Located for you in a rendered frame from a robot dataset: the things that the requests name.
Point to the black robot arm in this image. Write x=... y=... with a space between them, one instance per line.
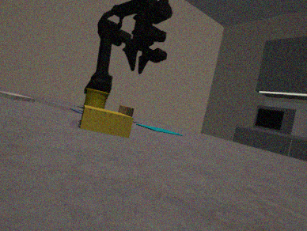
x=147 y=12

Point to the tan flat bar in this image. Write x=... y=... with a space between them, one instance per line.
x=126 y=110

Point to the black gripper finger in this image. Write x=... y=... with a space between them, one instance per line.
x=131 y=51
x=143 y=60

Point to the yellow rectangular block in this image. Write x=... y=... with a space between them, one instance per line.
x=105 y=121

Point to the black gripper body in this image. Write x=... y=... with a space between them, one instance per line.
x=122 y=36

